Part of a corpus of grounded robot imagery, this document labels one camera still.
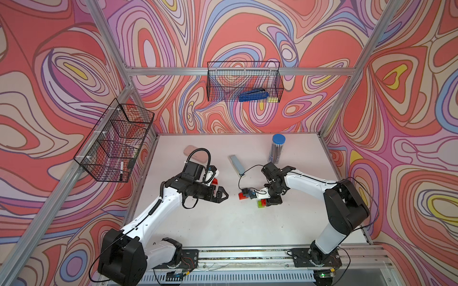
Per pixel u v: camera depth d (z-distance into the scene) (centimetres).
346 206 49
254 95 90
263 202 82
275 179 67
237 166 100
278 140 91
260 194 78
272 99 84
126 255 39
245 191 88
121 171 73
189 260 73
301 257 73
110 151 78
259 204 88
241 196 91
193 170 64
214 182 96
